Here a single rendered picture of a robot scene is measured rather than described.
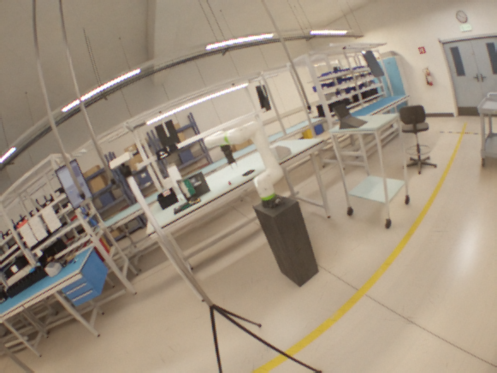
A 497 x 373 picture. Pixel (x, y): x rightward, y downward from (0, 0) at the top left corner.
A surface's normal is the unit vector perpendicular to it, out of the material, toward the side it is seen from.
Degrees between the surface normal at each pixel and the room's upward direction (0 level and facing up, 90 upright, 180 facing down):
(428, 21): 90
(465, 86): 90
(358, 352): 0
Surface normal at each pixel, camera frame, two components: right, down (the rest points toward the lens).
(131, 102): 0.41, 0.15
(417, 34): -0.84, 0.46
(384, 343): -0.37, -0.88
